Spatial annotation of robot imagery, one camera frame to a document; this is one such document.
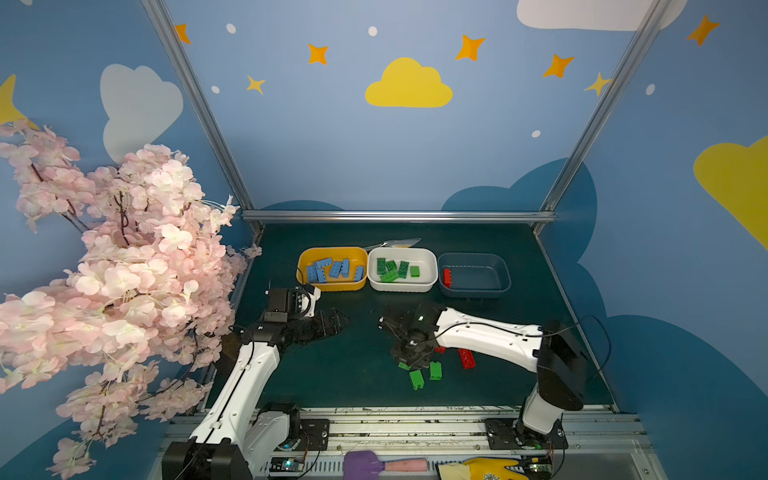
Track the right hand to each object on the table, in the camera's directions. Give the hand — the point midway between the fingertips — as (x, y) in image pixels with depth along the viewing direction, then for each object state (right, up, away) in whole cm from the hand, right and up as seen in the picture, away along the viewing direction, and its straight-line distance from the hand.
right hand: (399, 359), depth 79 cm
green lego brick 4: (+10, -4, +3) cm, 12 cm away
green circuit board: (-28, -23, -8) cm, 37 cm away
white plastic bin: (+11, +27, +28) cm, 41 cm away
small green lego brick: (-2, +24, +28) cm, 37 cm away
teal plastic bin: (+29, +21, +28) cm, 45 cm away
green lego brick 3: (+5, -7, +3) cm, 9 cm away
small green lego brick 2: (+7, +22, +28) cm, 37 cm away
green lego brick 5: (+1, -1, -1) cm, 2 cm away
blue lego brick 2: (-26, +25, +25) cm, 44 cm away
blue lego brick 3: (-22, +23, +26) cm, 41 cm away
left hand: (-17, +10, +2) cm, 20 cm away
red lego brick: (+18, +20, +24) cm, 36 cm away
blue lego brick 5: (-13, +21, +25) cm, 35 cm away
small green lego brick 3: (-2, +21, +24) cm, 32 cm away
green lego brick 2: (+3, +23, +27) cm, 36 cm away
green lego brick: (-5, +24, +26) cm, 36 cm away
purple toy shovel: (-9, -22, -10) cm, 25 cm away
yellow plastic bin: (-14, +27, +28) cm, 42 cm away
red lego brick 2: (+7, +10, -22) cm, 25 cm away
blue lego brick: (-30, +22, +25) cm, 44 cm away
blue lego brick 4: (-18, +23, +25) cm, 39 cm away
